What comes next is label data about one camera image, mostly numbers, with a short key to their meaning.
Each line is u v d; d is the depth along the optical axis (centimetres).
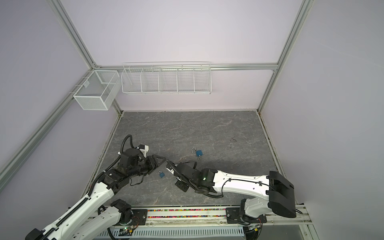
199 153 96
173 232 157
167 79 100
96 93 96
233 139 105
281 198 40
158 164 69
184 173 53
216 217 75
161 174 89
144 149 73
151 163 67
